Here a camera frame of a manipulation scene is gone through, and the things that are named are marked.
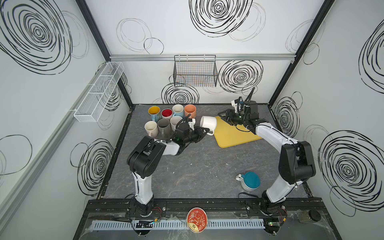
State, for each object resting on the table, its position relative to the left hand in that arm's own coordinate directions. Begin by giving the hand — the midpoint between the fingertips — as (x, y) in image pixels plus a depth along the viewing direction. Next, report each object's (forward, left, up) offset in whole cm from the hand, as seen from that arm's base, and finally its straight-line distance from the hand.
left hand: (211, 130), depth 87 cm
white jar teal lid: (-26, -19, -7) cm, 33 cm away
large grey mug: (+3, +30, -5) cm, 30 cm away
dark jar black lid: (-40, -42, -8) cm, 59 cm away
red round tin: (-43, +7, -10) cm, 45 cm away
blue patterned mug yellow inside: (+18, +39, -5) cm, 43 cm away
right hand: (+6, -3, +6) cm, 9 cm away
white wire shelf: (-1, +61, +19) cm, 64 cm away
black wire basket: (+59, +11, +1) cm, 60 cm away
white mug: (+5, +1, 0) cm, 5 cm away
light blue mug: (+21, +23, -6) cm, 32 cm away
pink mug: (+5, +38, -7) cm, 39 cm away
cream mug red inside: (+20, +31, -9) cm, 38 cm away
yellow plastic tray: (+6, -13, -14) cm, 20 cm away
